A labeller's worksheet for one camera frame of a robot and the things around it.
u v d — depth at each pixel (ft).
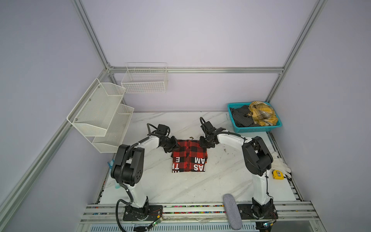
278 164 3.01
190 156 2.94
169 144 2.75
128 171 1.59
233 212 2.35
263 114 3.42
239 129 3.33
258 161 1.74
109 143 2.45
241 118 3.43
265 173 1.80
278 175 2.81
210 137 2.39
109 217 2.41
